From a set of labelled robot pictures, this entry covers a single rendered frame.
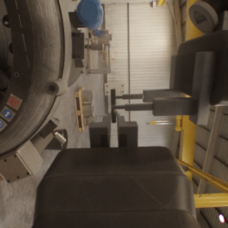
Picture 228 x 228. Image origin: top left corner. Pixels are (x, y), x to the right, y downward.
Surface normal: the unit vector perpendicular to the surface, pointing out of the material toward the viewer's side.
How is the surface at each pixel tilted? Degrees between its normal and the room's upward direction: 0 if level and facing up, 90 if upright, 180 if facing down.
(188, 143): 90
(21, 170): 90
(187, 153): 90
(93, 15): 90
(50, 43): 46
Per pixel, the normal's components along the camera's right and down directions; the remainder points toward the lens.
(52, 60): 0.68, 0.34
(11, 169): 0.00, 0.30
